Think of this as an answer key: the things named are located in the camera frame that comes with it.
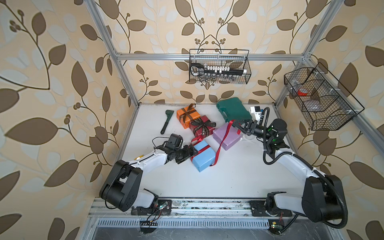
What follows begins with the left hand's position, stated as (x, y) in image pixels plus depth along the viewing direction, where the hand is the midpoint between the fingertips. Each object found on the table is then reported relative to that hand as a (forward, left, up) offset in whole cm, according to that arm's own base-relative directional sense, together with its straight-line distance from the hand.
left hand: (192, 153), depth 87 cm
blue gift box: (-3, -8, 0) cm, 8 cm away
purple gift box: (+10, -24, +3) cm, 26 cm away
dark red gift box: (+15, -4, 0) cm, 15 cm away
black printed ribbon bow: (+23, -4, +1) cm, 23 cm away
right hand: (+5, -20, +23) cm, 31 cm away
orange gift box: (+29, -1, +1) cm, 29 cm away
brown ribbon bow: (+33, +3, +1) cm, 33 cm away
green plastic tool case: (+38, -30, -2) cm, 49 cm away
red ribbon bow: (+11, -3, -2) cm, 11 cm away
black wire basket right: (+16, -67, +28) cm, 75 cm away
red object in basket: (+24, -61, +26) cm, 71 cm away
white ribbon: (+14, -37, -4) cm, 40 cm away
